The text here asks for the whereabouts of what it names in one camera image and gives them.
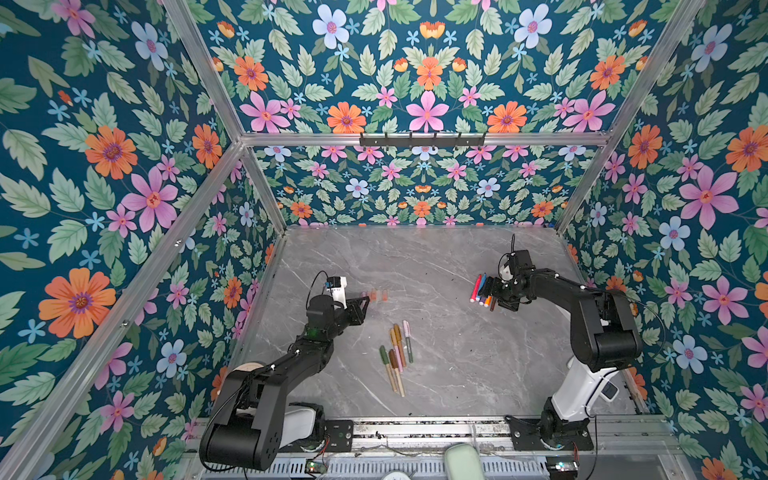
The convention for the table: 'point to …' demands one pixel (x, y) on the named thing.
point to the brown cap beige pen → (394, 363)
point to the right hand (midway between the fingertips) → (488, 294)
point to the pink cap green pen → (407, 335)
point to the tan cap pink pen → (395, 344)
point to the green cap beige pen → (386, 360)
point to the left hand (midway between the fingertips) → (369, 292)
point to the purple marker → (482, 300)
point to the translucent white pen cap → (385, 296)
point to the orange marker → (488, 301)
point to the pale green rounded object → (462, 462)
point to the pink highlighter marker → (475, 289)
